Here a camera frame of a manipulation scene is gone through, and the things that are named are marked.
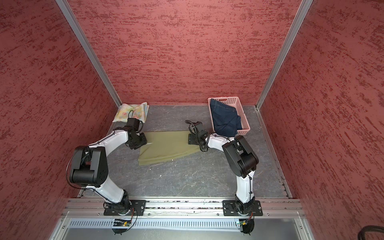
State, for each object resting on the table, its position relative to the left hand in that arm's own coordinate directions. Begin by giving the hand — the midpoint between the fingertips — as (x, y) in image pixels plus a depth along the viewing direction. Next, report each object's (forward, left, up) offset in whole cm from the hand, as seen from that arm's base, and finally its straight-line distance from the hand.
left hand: (144, 145), depth 93 cm
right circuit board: (-40, -57, -4) cm, 70 cm away
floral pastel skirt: (+31, +11, -1) cm, 33 cm away
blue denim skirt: (+20, -56, 0) cm, 59 cm away
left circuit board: (-40, +3, -6) cm, 41 cm away
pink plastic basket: (+42, -65, 0) cm, 77 cm away
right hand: (+5, -31, -2) cm, 31 cm away
